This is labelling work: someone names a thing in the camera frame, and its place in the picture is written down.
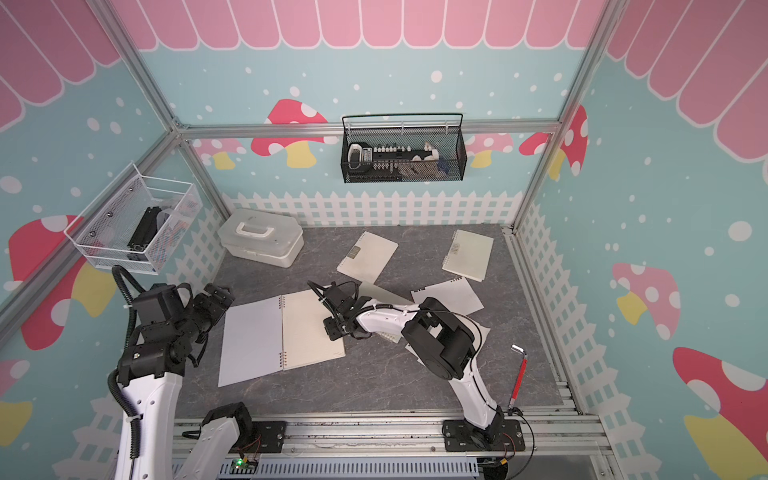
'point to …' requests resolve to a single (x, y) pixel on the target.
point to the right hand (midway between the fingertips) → (332, 328)
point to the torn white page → (457, 295)
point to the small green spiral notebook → (275, 334)
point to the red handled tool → (522, 371)
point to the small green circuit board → (242, 467)
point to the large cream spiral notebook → (367, 257)
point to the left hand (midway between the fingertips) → (225, 305)
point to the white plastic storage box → (265, 238)
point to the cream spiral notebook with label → (468, 254)
